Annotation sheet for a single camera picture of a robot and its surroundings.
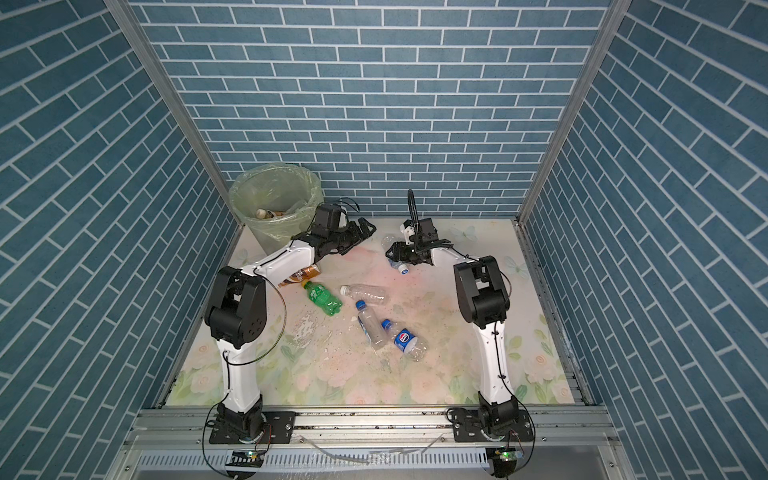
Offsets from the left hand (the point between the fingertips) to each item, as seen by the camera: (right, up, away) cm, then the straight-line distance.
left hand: (369, 232), depth 96 cm
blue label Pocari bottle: (+11, -11, +3) cm, 16 cm away
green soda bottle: (-15, -21, -2) cm, 26 cm away
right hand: (+7, -6, +9) cm, 13 cm away
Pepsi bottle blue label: (+14, -34, -9) cm, 38 cm away
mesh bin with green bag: (-34, +12, +10) cm, 37 cm away
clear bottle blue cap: (+1, -28, -6) cm, 29 cm away
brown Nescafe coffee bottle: (-37, +7, +4) cm, 38 cm away
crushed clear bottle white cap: (-2, -20, +6) cm, 21 cm away
